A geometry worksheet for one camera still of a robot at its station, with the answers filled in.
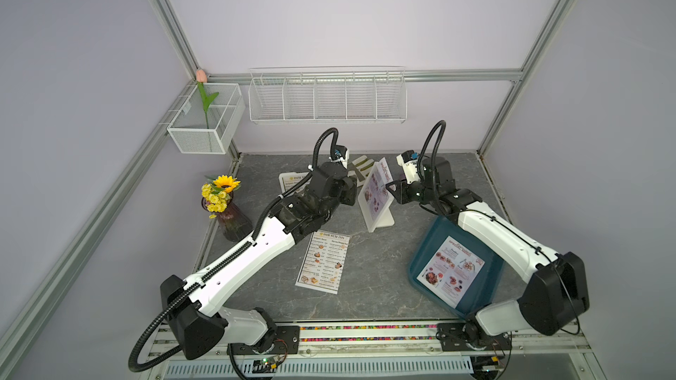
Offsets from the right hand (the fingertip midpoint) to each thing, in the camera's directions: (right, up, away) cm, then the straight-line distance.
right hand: (387, 183), depth 82 cm
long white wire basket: (-20, +34, +17) cm, 43 cm away
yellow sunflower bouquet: (-51, -3, -6) cm, 52 cm away
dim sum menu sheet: (-21, -28, +6) cm, 35 cm away
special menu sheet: (-3, -3, +8) cm, 9 cm away
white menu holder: (0, -12, +7) cm, 14 cm away
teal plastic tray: (+32, -31, 0) cm, 45 cm away
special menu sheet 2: (+22, -29, +4) cm, 37 cm away
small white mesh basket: (-60, +16, -3) cm, 63 cm away
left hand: (-12, +2, -11) cm, 16 cm away
